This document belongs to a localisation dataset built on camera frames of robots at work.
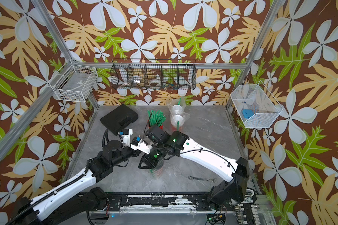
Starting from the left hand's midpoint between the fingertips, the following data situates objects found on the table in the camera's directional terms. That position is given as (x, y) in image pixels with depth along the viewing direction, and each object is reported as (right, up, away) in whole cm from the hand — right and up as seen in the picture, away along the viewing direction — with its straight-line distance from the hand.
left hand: (147, 142), depth 73 cm
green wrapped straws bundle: (+3, +13, +18) cm, 22 cm away
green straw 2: (+17, +9, +13) cm, 23 cm away
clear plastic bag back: (+5, -14, -5) cm, 16 cm away
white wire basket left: (-48, +35, +12) cm, 61 cm away
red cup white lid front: (+15, +11, +14) cm, 23 cm away
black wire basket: (+1, +44, +23) cm, 50 cm away
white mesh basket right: (+64, +20, +10) cm, 68 cm away
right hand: (-2, -10, -8) cm, 13 cm away
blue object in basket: (+57, +16, +7) cm, 60 cm away
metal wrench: (+38, -24, +9) cm, 46 cm away
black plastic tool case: (-27, +12, +32) cm, 44 cm away
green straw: (+18, +25, +18) cm, 36 cm away
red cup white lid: (+17, +19, +20) cm, 32 cm away
